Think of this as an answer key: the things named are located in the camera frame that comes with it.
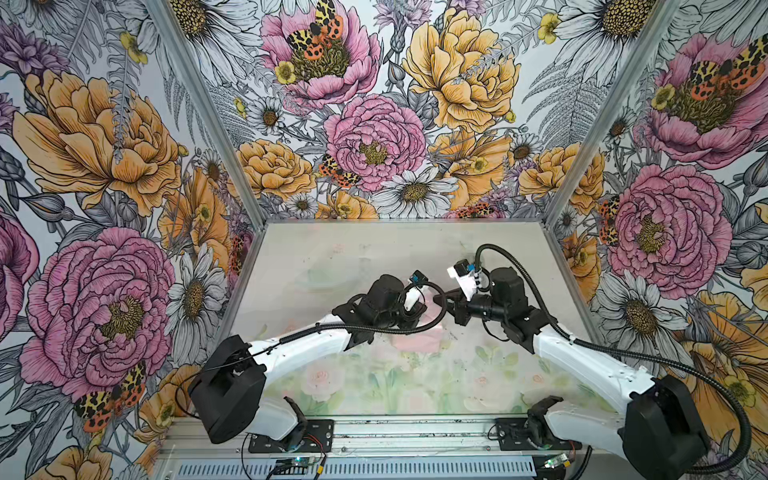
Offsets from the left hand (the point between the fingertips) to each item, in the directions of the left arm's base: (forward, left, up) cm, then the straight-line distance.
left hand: (419, 314), depth 81 cm
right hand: (0, -4, +4) cm, 6 cm away
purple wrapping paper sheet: (-4, -2, -7) cm, 8 cm away
